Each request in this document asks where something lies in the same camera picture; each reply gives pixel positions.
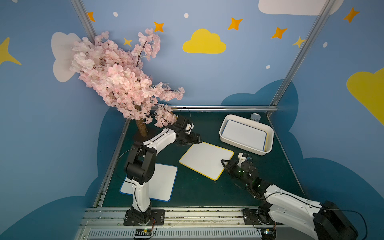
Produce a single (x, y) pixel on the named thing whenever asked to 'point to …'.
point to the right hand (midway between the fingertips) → (223, 158)
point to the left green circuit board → (143, 232)
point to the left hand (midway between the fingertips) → (196, 139)
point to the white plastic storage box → (252, 123)
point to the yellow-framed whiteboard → (206, 159)
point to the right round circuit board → (268, 234)
